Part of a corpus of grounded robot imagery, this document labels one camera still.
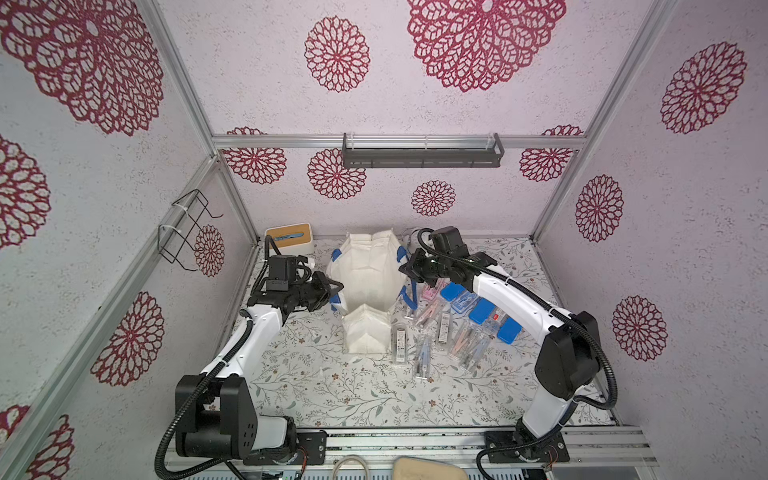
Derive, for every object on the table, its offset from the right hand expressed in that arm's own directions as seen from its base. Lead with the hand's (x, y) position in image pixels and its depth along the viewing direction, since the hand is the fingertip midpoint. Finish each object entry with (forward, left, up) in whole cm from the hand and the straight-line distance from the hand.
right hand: (396, 264), depth 83 cm
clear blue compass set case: (+2, -22, -22) cm, 31 cm away
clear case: (-14, -1, -21) cm, 25 cm away
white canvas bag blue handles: (+12, +10, -16) cm, 22 cm away
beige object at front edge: (-45, -3, -19) cm, 49 cm away
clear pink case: (-12, -23, -23) cm, 35 cm away
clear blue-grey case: (-18, -8, -22) cm, 30 cm away
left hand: (-6, +15, -3) cm, 16 cm away
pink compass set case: (+6, -11, -22) cm, 26 cm away
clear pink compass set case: (-2, -11, -22) cm, 25 cm away
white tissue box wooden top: (+28, +40, -19) cm, 52 cm away
